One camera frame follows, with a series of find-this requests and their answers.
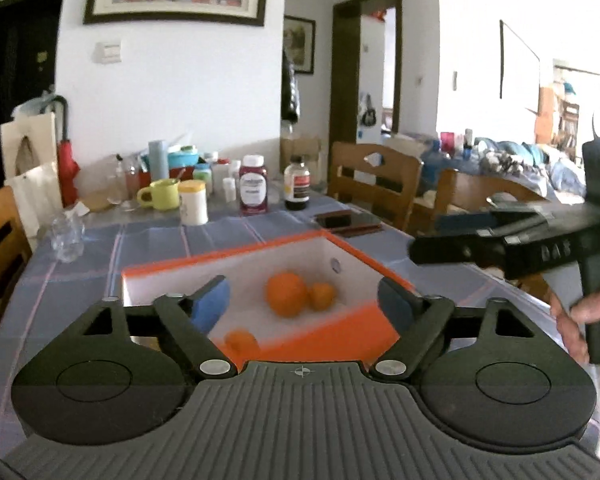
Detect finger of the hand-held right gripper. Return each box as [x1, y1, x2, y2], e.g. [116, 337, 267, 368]
[409, 232, 507, 266]
[434, 195, 557, 237]

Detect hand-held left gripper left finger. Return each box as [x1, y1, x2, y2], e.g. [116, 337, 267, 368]
[60, 275, 239, 381]

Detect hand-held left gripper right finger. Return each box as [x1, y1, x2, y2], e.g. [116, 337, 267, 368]
[369, 276, 548, 381]

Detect small orange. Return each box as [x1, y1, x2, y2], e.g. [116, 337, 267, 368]
[307, 282, 337, 312]
[224, 329, 261, 358]

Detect large orange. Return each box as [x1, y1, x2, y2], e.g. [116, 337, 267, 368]
[265, 272, 311, 318]

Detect orange cardboard box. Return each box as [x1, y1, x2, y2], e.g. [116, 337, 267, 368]
[121, 230, 416, 368]

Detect wooden chair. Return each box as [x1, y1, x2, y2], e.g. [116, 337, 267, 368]
[327, 141, 423, 236]
[410, 167, 551, 238]
[0, 185, 33, 376]

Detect blue water jug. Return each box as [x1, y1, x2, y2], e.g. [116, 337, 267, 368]
[422, 140, 453, 181]

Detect grey plaid tablecloth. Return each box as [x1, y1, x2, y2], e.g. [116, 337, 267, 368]
[0, 192, 600, 461]

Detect smartphone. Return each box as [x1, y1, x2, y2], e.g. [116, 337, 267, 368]
[314, 212, 381, 231]

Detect white cup with yellow lid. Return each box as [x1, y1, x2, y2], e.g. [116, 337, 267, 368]
[178, 180, 210, 226]

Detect green mug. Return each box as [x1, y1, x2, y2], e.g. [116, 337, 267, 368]
[137, 178, 181, 211]

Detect white pill bottle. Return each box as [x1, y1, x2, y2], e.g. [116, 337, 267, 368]
[222, 160, 242, 203]

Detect purple supplement bottle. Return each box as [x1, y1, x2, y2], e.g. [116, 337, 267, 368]
[238, 155, 268, 216]

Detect small jar with green lid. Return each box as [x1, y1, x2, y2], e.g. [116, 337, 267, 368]
[192, 162, 213, 196]

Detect dark bottle with black cap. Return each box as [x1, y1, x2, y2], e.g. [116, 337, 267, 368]
[284, 156, 312, 211]

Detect teal plastic basin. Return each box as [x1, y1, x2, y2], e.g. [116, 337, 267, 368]
[167, 145, 201, 171]

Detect glass bottle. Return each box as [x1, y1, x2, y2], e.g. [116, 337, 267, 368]
[107, 155, 131, 206]

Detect blue-grey cylinder bottle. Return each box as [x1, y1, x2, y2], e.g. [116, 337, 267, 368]
[148, 140, 169, 181]

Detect glass jar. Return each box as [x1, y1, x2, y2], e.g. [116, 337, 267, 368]
[50, 210, 85, 263]

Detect brown cardboard box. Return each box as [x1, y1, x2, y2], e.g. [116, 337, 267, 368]
[280, 135, 331, 193]

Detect red umbrella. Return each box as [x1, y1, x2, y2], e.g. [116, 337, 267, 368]
[55, 95, 81, 208]

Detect white paper bag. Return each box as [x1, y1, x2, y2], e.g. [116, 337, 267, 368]
[0, 110, 63, 238]

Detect small framed picture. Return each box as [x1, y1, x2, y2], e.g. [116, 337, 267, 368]
[284, 15, 316, 76]

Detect dark wooden door frame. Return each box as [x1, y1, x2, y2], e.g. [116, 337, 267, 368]
[331, 0, 403, 147]

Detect white light switch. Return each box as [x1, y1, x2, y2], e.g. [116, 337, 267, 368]
[95, 40, 122, 65]

